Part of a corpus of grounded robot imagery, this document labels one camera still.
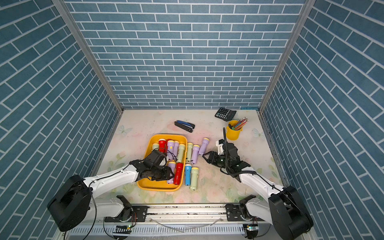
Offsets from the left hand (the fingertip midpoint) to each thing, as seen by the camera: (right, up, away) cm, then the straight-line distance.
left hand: (175, 177), depth 83 cm
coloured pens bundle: (+40, +30, +11) cm, 51 cm away
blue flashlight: (+7, +2, 0) cm, 7 cm away
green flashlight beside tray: (+8, +14, +10) cm, 19 cm away
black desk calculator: (+35, +37, +33) cm, 60 cm away
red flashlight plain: (+2, +2, +1) cm, 3 cm away
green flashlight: (-15, +16, +13) cm, 25 cm away
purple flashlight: (-4, +16, +8) cm, 19 cm away
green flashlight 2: (+2, +12, +9) cm, 15 cm away
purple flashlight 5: (-2, +7, +3) cm, 8 cm away
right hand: (+18, +11, +1) cm, 21 cm away
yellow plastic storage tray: (-14, -3, -2) cm, 14 cm away
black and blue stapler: (+4, +28, +25) cm, 38 cm away
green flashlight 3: (+11, -1, 0) cm, 11 cm away
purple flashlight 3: (+11, +11, +9) cm, 18 cm away
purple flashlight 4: (+18, +17, +14) cm, 28 cm away
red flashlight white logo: (-10, +16, +13) cm, 23 cm away
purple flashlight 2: (-1, +15, +11) cm, 19 cm away
